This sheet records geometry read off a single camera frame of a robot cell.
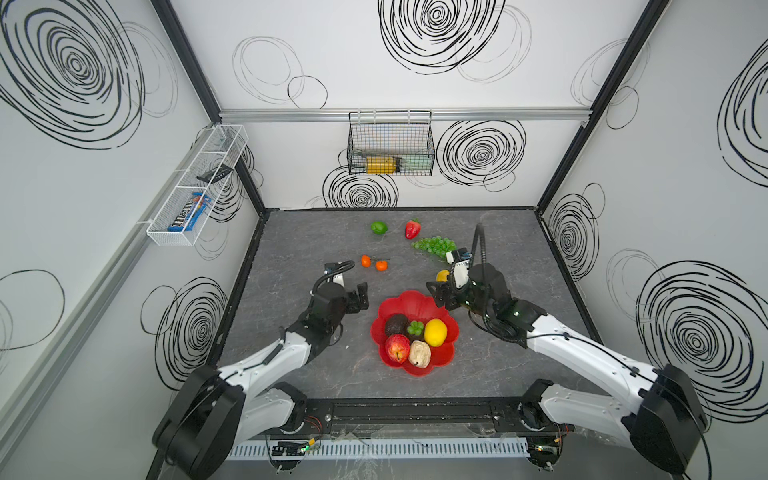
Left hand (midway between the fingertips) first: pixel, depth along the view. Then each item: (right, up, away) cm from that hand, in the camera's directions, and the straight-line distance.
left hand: (356, 283), depth 86 cm
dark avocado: (+12, -11, -2) cm, 17 cm away
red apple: (+12, -16, -9) cm, 21 cm away
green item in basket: (+17, +36, 0) cm, 39 cm away
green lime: (+6, +17, +26) cm, 31 cm away
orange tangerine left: (+1, +5, +16) cm, 17 cm away
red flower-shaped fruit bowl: (+19, -8, +5) cm, 21 cm away
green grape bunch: (+26, +11, +18) cm, 34 cm away
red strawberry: (+18, +17, +23) cm, 33 cm away
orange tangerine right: (+7, +4, +15) cm, 17 cm away
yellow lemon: (+23, -13, -3) cm, 26 cm away
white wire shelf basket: (-43, +42, +7) cm, 61 cm away
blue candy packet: (-39, +18, -17) cm, 46 cm away
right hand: (+22, +2, -7) cm, 23 cm away
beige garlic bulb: (+18, -17, -9) cm, 26 cm away
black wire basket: (+10, +45, +13) cm, 48 cm away
